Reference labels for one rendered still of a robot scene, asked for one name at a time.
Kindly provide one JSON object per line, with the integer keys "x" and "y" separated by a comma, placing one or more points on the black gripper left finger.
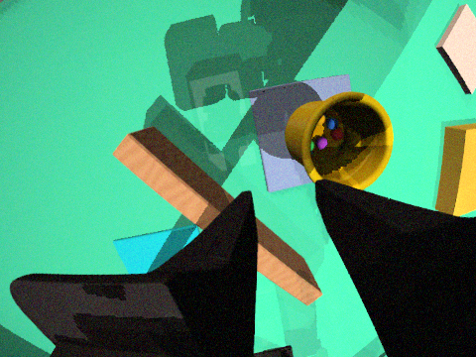
{"x": 200, "y": 303}

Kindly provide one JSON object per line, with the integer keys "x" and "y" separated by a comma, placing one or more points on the purple marble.
{"x": 321, "y": 143}

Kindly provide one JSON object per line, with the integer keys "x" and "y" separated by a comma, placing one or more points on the yellow rectangular block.
{"x": 456, "y": 193}

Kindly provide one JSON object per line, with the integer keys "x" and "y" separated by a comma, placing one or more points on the beige flat slab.
{"x": 458, "y": 48}

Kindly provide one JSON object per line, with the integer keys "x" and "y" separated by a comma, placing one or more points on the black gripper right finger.
{"x": 414, "y": 268}

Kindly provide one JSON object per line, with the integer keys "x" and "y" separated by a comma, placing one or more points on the tan wooden bar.
{"x": 190, "y": 190}

